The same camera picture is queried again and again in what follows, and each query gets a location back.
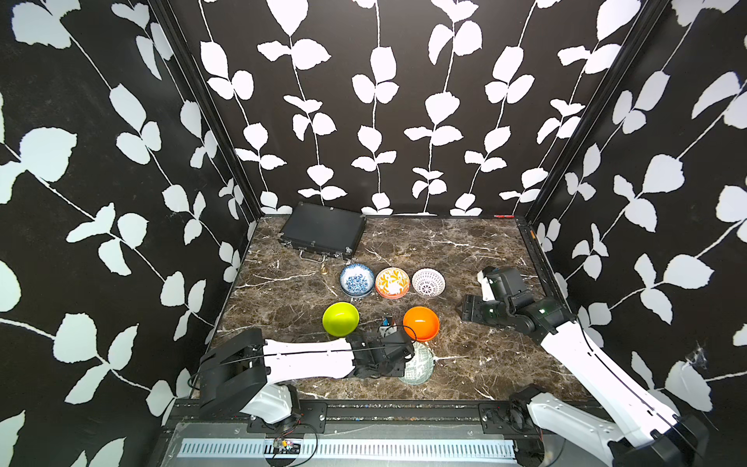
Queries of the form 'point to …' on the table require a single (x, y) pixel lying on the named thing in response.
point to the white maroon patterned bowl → (428, 282)
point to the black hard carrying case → (318, 232)
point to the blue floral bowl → (356, 279)
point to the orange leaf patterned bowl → (392, 283)
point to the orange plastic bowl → (424, 321)
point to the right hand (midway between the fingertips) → (461, 304)
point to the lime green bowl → (340, 318)
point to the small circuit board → (286, 447)
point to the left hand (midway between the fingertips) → (405, 362)
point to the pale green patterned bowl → (419, 369)
